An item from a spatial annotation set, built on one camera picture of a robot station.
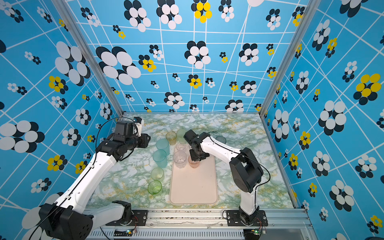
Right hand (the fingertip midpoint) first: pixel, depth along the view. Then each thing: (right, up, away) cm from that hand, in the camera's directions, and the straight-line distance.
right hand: (198, 157), depth 90 cm
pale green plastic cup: (-25, -10, -2) cm, 27 cm away
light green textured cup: (-12, +12, +7) cm, 18 cm away
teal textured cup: (-24, +7, +9) cm, 26 cm away
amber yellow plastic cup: (-18, +12, +11) cm, 25 cm away
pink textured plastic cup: (-3, -5, +1) cm, 6 cm away
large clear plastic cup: (-11, 0, -2) cm, 12 cm away
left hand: (-27, +14, -11) cm, 32 cm away
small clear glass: (-12, +5, +9) cm, 16 cm away
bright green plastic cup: (-25, -15, -7) cm, 30 cm away
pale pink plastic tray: (-6, -15, -6) cm, 17 cm away
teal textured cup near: (-24, 0, +4) cm, 25 cm away
